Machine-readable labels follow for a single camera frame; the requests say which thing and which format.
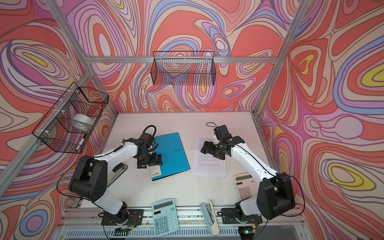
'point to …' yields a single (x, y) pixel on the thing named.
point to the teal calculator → (165, 217)
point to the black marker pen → (81, 142)
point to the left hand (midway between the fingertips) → (157, 164)
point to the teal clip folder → (174, 156)
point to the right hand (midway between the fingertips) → (208, 155)
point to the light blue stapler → (210, 216)
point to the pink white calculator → (246, 186)
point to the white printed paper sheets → (207, 165)
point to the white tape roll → (84, 119)
